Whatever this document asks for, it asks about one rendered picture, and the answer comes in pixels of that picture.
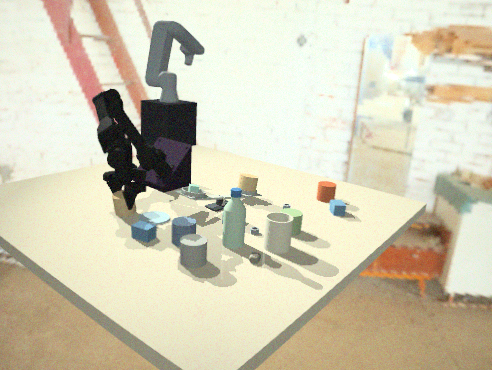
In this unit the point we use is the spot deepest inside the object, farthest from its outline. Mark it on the orange cylinder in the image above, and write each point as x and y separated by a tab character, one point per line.
326	191

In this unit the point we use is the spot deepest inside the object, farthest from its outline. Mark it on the small blue block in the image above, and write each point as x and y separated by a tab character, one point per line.
144	231
337	208

